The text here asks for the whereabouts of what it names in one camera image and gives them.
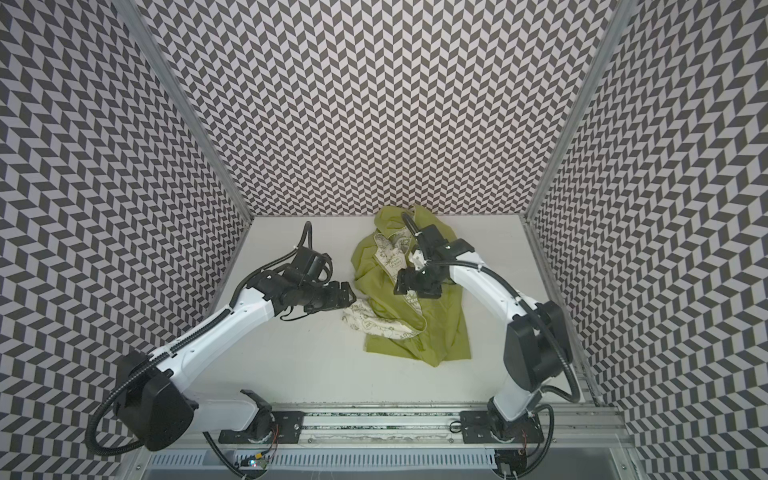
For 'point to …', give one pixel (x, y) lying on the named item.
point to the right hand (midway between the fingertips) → (409, 289)
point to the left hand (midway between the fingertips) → (347, 299)
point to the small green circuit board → (254, 462)
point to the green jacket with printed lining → (410, 322)
